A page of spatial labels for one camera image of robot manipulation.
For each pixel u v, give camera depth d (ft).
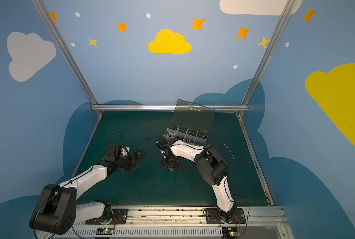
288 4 2.27
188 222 2.42
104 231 2.32
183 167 2.97
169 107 3.76
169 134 3.43
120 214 2.47
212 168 1.70
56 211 1.35
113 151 2.31
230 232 2.32
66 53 2.77
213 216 2.46
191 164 3.05
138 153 2.63
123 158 2.52
